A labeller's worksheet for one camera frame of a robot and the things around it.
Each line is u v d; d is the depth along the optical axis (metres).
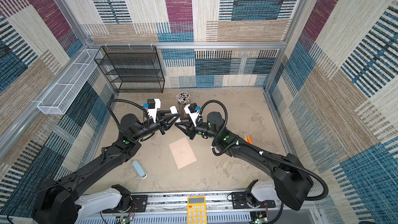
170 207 0.73
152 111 0.61
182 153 0.90
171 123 0.66
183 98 0.91
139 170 0.80
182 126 0.69
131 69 1.09
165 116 0.64
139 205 0.73
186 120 0.69
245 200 0.66
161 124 0.61
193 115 0.62
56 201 0.39
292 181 0.41
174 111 0.66
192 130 0.63
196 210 0.71
